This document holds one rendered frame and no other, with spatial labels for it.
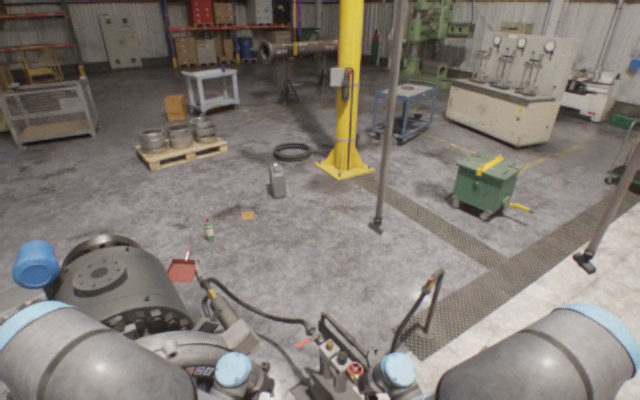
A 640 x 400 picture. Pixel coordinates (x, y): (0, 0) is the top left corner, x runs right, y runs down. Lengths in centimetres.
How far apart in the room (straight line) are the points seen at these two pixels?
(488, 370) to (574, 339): 11
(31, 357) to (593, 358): 66
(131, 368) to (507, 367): 44
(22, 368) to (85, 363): 9
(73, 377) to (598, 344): 61
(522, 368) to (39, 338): 57
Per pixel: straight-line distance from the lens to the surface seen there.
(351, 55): 416
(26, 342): 54
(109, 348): 48
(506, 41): 729
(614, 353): 55
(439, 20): 1148
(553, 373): 48
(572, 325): 54
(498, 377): 47
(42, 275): 181
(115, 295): 162
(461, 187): 385
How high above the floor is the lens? 189
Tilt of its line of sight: 30 degrees down
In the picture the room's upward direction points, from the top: 1 degrees clockwise
